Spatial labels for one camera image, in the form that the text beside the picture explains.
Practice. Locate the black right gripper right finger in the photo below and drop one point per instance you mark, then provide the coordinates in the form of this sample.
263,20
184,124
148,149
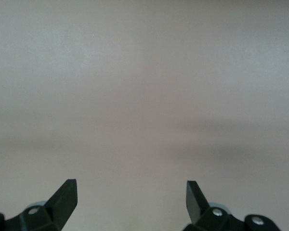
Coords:
200,214

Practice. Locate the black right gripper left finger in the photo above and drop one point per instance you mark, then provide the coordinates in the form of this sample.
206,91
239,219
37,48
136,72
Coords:
57,209

